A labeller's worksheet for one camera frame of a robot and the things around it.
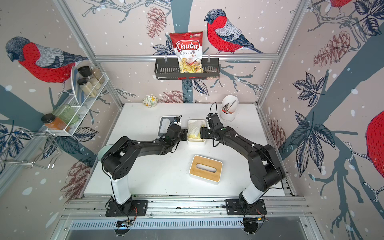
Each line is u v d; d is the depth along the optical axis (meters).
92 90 0.79
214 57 0.91
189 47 0.80
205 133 0.81
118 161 0.50
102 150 0.90
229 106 1.06
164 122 1.01
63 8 0.71
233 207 0.73
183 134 0.86
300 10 0.73
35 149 0.58
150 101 1.22
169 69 0.94
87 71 0.80
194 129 0.98
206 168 0.85
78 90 0.76
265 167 0.45
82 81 0.76
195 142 0.95
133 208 0.73
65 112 0.70
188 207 0.75
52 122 0.60
